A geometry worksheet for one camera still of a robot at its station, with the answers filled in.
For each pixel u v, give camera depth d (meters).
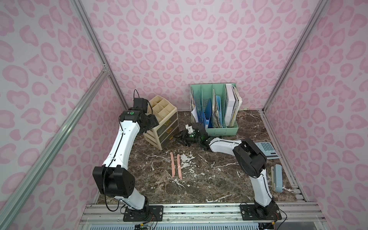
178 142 0.89
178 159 0.92
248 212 0.73
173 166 0.90
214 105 0.93
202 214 0.73
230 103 0.93
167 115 0.84
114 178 0.43
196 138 0.78
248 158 0.54
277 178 0.80
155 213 0.74
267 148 0.95
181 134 0.84
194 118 0.90
